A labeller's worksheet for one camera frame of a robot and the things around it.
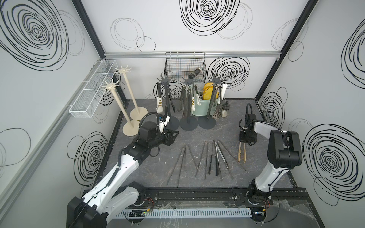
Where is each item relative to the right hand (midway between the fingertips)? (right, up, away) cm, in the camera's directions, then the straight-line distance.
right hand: (246, 141), depth 95 cm
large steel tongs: (-42, +26, -18) cm, 53 cm away
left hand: (-47, +9, -21) cm, 52 cm away
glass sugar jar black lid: (-12, +23, +6) cm, 27 cm away
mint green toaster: (-29, +21, +7) cm, 37 cm away
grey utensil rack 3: (-50, +12, +11) cm, 52 cm away
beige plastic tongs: (-4, -6, -8) cm, 11 cm away
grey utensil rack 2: (-25, +13, +10) cm, 30 cm away
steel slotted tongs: (-39, +30, -20) cm, 53 cm away
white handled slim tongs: (-20, -4, -4) cm, 21 cm away
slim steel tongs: (-43, -4, -4) cm, 43 cm away
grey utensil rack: (-38, +11, +10) cm, 41 cm away
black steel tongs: (-52, +30, -17) cm, 62 cm away
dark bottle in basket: (-35, +45, -4) cm, 57 cm away
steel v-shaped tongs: (-39, -4, -2) cm, 39 cm away
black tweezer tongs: (-22, -10, -9) cm, 26 cm away
